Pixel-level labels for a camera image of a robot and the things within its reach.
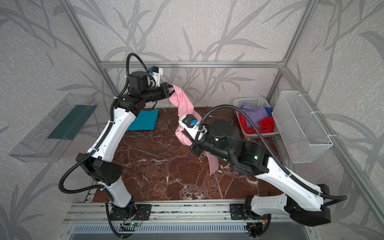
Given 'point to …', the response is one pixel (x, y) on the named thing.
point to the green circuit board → (134, 224)
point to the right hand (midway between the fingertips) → (183, 125)
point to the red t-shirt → (266, 125)
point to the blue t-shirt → (269, 110)
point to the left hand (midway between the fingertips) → (178, 83)
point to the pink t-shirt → (186, 106)
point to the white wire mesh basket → (301, 134)
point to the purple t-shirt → (255, 114)
